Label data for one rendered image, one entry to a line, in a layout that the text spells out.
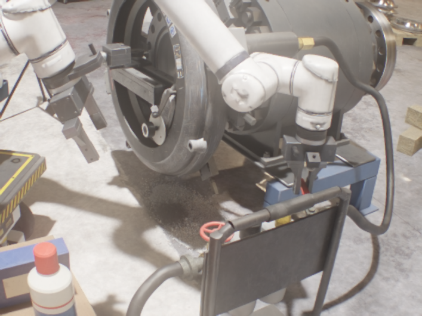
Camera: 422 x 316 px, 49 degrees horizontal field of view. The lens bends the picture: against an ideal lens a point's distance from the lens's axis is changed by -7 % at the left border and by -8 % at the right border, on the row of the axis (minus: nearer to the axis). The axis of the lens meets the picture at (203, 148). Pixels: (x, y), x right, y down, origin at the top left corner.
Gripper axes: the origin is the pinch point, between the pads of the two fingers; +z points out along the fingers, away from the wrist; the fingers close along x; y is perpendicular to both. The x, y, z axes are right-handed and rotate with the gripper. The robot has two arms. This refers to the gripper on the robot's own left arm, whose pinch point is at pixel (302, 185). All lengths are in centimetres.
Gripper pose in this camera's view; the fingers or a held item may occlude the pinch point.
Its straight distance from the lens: 128.9
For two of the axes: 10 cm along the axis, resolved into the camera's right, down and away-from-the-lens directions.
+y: 0.4, 4.4, -9.0
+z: -0.5, 9.0, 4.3
